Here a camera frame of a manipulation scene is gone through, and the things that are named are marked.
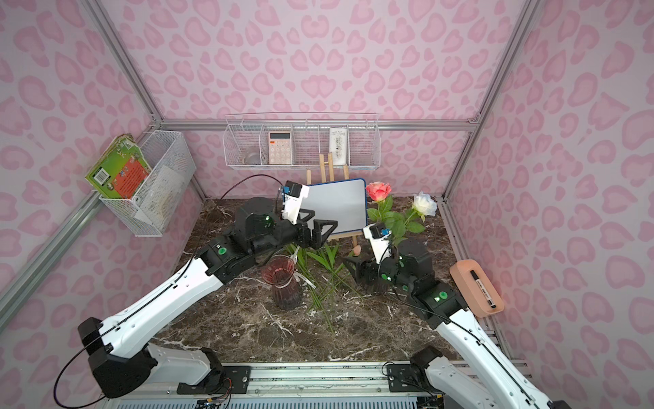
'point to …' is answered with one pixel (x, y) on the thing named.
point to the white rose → (422, 204)
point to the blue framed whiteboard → (343, 203)
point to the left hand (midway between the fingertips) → (325, 215)
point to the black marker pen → (482, 288)
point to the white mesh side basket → (157, 202)
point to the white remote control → (338, 146)
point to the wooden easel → (329, 168)
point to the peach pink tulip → (355, 252)
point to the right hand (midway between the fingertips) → (353, 253)
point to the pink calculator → (279, 147)
